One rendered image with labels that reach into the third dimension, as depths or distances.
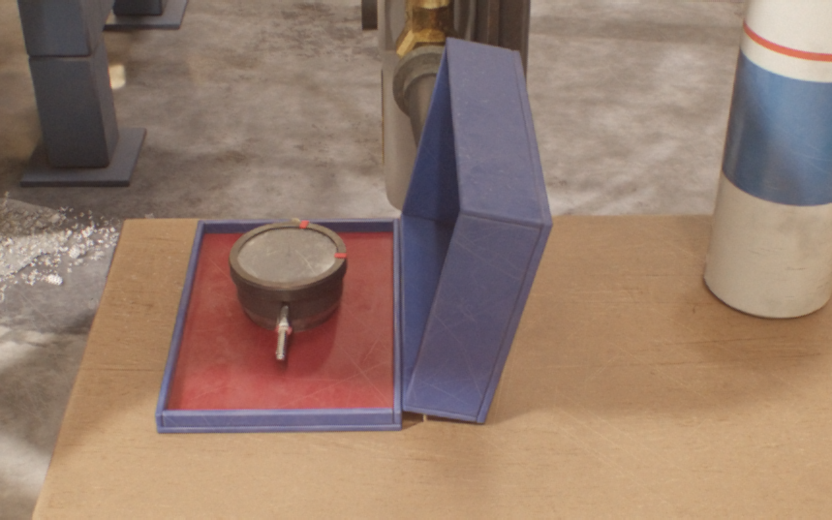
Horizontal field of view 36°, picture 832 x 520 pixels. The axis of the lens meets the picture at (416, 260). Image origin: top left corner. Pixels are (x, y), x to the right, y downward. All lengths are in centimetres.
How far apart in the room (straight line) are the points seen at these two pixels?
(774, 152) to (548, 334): 14
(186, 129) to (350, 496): 130
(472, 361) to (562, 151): 120
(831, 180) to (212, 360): 30
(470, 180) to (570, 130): 127
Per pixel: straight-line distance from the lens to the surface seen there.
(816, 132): 61
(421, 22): 99
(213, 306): 65
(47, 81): 167
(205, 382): 61
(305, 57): 199
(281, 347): 59
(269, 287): 61
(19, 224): 164
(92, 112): 168
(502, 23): 95
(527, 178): 54
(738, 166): 63
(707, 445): 59
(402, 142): 112
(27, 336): 146
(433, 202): 69
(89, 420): 61
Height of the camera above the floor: 86
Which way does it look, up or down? 35 degrees down
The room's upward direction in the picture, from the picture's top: straight up
